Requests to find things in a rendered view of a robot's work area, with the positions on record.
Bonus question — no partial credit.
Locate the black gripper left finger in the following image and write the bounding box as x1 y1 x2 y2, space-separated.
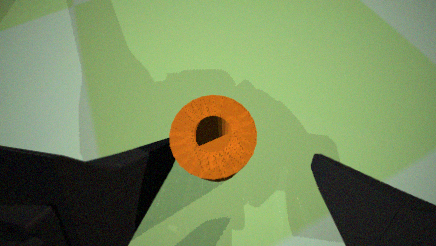
0 138 176 246

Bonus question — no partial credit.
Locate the orange knob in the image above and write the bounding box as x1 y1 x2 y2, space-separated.
169 95 257 182

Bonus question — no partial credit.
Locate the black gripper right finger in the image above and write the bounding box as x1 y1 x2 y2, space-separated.
311 154 436 246

